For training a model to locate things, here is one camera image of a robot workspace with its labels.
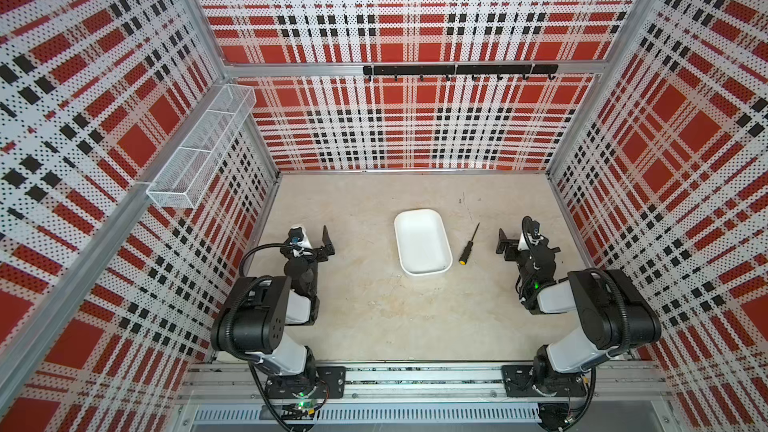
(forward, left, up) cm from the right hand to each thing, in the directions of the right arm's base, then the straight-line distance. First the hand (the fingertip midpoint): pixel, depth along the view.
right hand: (517, 231), depth 92 cm
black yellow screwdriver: (-3, +15, -8) cm, 17 cm away
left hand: (-2, +64, +3) cm, 64 cm away
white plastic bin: (+1, +29, -7) cm, 30 cm away
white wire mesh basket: (+16, +104, +12) cm, 105 cm away
